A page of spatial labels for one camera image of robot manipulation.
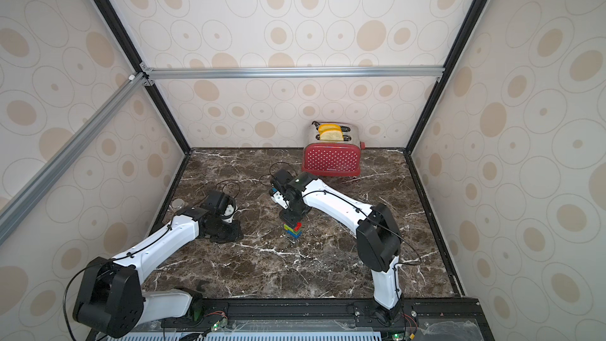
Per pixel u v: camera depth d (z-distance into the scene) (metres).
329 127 1.01
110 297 0.40
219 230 0.70
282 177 0.68
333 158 1.00
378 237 0.48
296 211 0.71
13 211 0.51
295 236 0.89
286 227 0.88
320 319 0.73
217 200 0.69
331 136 1.00
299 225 0.87
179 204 0.88
